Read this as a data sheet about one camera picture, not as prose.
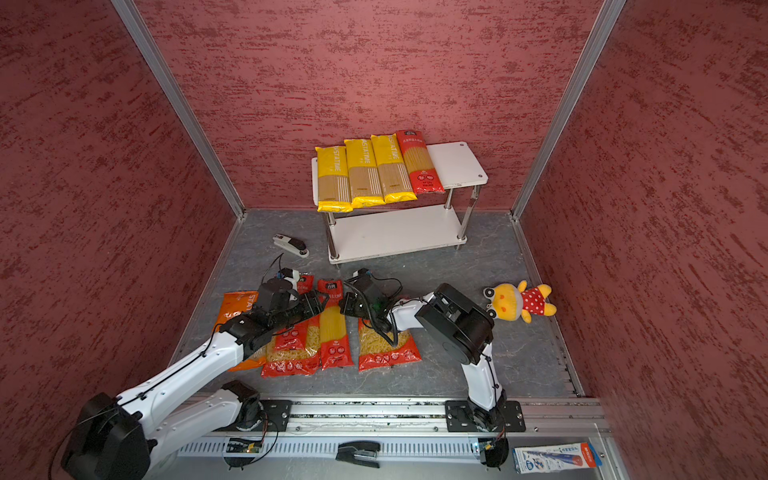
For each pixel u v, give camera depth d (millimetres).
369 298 736
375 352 821
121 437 386
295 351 795
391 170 814
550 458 681
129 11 700
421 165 827
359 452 681
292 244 1055
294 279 769
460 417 740
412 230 1080
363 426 730
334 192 757
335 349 825
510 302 878
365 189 759
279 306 649
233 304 897
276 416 738
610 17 716
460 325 531
